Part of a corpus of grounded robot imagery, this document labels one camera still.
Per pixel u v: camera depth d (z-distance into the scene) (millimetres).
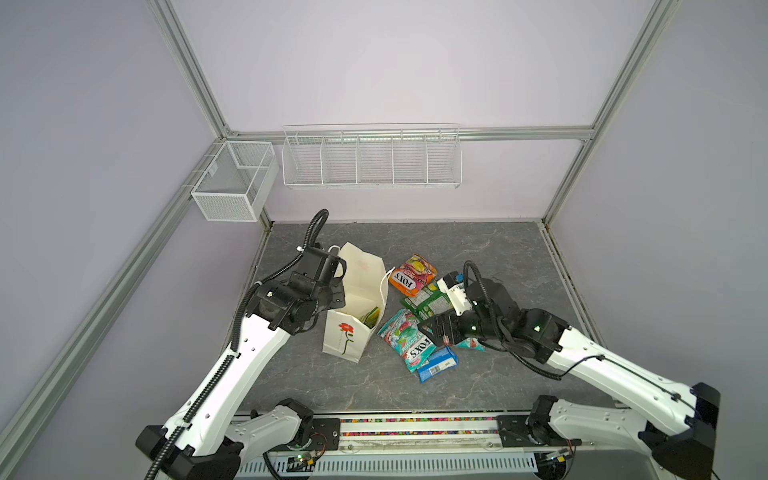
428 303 935
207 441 370
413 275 1015
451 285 631
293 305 445
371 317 825
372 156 997
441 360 846
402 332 873
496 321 520
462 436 742
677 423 391
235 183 1010
